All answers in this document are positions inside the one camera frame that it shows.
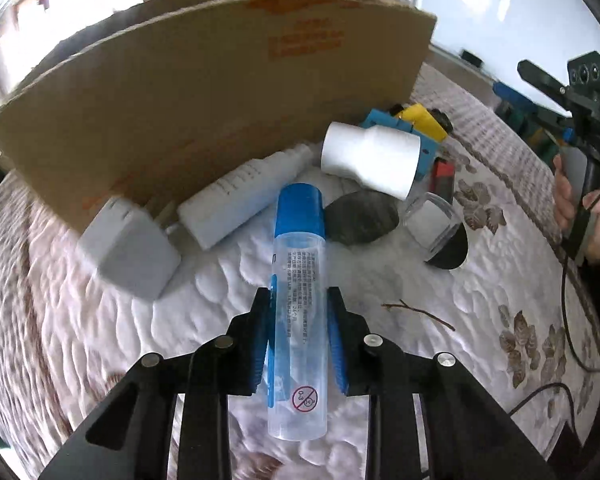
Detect person right hand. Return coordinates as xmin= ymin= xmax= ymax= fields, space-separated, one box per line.
xmin=554 ymin=150 xmax=600 ymax=266

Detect white power adapter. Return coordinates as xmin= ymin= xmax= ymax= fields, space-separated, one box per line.
xmin=78 ymin=196 xmax=181 ymax=302

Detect black cable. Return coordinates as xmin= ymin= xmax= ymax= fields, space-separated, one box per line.
xmin=508 ymin=249 xmax=600 ymax=418

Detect black red flat box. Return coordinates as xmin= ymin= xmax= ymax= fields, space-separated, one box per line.
xmin=429 ymin=157 xmax=455 ymax=204

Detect clear square jar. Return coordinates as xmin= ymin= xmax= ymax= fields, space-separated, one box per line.
xmin=401 ymin=192 xmax=469 ymax=271

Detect white floral bed sheet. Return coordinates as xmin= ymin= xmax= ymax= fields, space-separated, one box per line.
xmin=0 ymin=123 xmax=600 ymax=480

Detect white plastic pipe fitting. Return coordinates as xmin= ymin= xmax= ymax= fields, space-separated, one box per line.
xmin=321 ymin=122 xmax=420 ymax=200

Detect yellow plastic block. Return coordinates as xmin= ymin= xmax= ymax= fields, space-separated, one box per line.
xmin=394 ymin=103 xmax=448 ymax=143

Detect checkered bed quilt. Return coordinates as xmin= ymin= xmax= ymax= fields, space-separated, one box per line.
xmin=411 ymin=63 xmax=562 ymax=246

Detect blue plastic block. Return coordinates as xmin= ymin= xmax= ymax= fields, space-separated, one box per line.
xmin=358 ymin=108 xmax=439 ymax=181

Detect cardboard box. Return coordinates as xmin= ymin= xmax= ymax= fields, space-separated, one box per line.
xmin=0 ymin=0 xmax=437 ymax=231

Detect white spray bottle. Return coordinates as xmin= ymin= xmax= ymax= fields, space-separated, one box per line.
xmin=178 ymin=144 xmax=313 ymax=250

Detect blue cap clear bottle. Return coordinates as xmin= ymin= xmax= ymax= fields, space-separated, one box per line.
xmin=268 ymin=183 xmax=328 ymax=442

